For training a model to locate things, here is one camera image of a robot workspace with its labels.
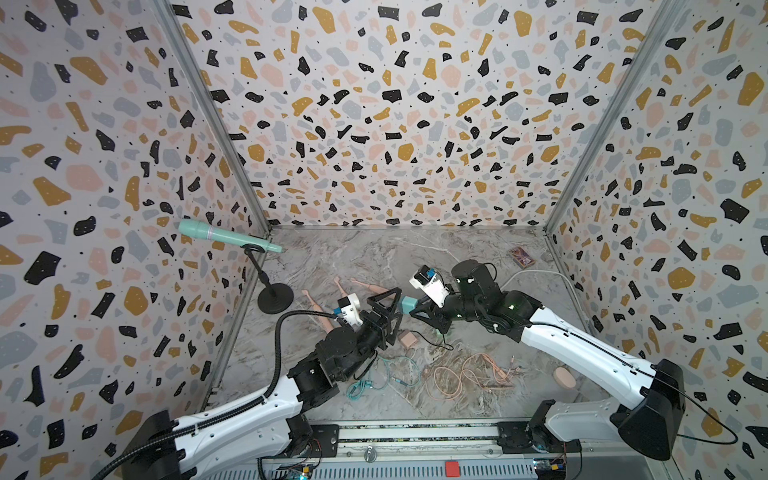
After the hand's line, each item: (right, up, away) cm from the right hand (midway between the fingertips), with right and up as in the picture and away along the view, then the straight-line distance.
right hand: (418, 309), depth 72 cm
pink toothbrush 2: (-15, +2, +31) cm, 34 cm away
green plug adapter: (-3, +2, -2) cm, 3 cm away
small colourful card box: (+41, +12, +40) cm, 59 cm away
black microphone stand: (-46, -1, +26) cm, 52 cm away
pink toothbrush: (-27, +4, +31) cm, 41 cm away
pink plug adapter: (-2, -12, +18) cm, 22 cm away
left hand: (-2, +3, -6) cm, 7 cm away
